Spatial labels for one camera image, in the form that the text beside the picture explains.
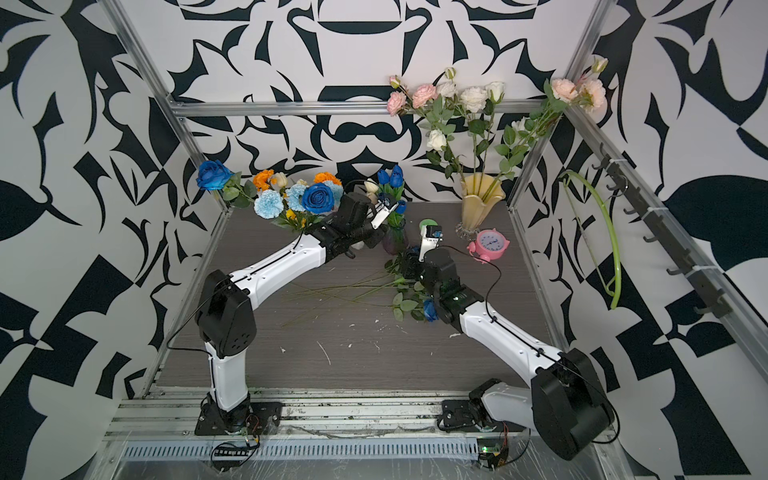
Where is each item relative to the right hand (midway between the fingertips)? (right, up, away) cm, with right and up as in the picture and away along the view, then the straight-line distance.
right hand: (409, 245), depth 82 cm
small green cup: (+9, +7, +27) cm, 30 cm away
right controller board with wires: (+19, -48, -12) cm, 53 cm away
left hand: (-9, +9, +5) cm, 13 cm away
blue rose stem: (+5, -19, +6) cm, 20 cm away
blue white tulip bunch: (-5, +17, +6) cm, 19 cm away
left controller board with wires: (-44, -50, -10) cm, 68 cm away
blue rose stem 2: (0, -16, +11) cm, 19 cm away
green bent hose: (+48, +15, -5) cm, 50 cm away
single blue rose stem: (-2, -5, -9) cm, 11 cm away
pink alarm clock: (+30, 0, +23) cm, 38 cm away
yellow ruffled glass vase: (+25, +17, +18) cm, 35 cm away
